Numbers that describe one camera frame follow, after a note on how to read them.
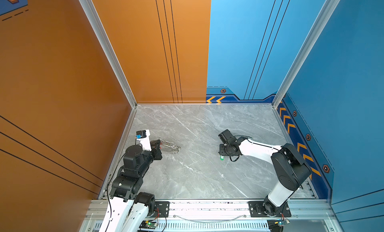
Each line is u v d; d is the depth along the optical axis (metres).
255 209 0.72
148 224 0.71
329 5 0.71
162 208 0.74
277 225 0.70
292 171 0.46
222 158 0.91
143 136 0.58
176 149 0.76
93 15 0.74
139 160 0.53
